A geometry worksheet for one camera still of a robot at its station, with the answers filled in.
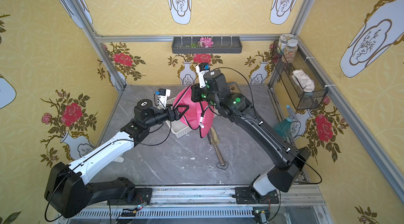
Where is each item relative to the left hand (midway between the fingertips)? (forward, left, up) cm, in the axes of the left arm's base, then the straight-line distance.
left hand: (181, 104), depth 75 cm
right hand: (+3, -8, +11) cm, 14 cm away
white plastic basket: (+2, +4, -26) cm, 26 cm away
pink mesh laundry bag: (-8, -9, +3) cm, 12 cm away
